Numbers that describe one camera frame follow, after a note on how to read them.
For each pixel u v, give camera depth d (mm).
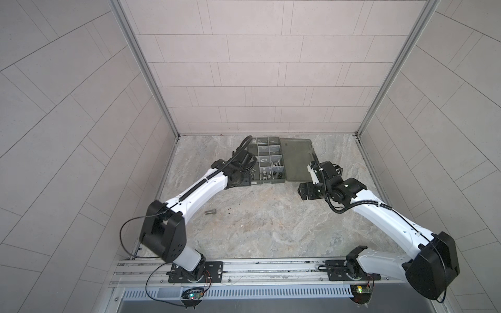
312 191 708
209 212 853
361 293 679
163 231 413
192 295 645
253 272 722
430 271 456
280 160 1020
